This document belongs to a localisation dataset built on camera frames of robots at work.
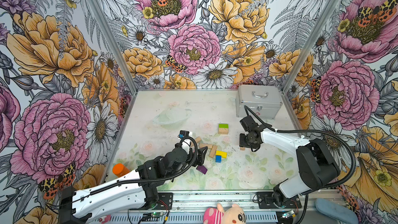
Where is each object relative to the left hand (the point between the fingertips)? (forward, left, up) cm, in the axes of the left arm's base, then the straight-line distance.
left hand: (198, 150), depth 73 cm
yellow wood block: (+5, -14, -17) cm, 23 cm away
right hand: (+7, -26, -15) cm, 31 cm away
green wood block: (+23, -16, -16) cm, 32 cm away
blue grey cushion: (-23, -61, -14) cm, 67 cm away
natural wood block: (+19, -15, -15) cm, 28 cm away
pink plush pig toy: (-24, -14, -9) cm, 29 cm away
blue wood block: (+2, -11, -15) cm, 18 cm away
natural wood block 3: (+10, -6, -17) cm, 21 cm away
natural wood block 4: (+7, -8, -16) cm, 19 cm away
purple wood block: (-3, -2, -16) cm, 17 cm away
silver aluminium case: (+33, -41, -3) cm, 53 cm away
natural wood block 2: (+15, 0, -18) cm, 23 cm away
